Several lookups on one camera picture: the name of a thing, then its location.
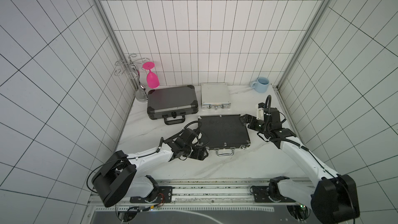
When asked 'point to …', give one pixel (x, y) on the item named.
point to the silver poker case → (215, 96)
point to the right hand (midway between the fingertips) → (245, 116)
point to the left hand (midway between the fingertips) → (198, 156)
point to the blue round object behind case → (261, 85)
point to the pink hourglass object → (152, 78)
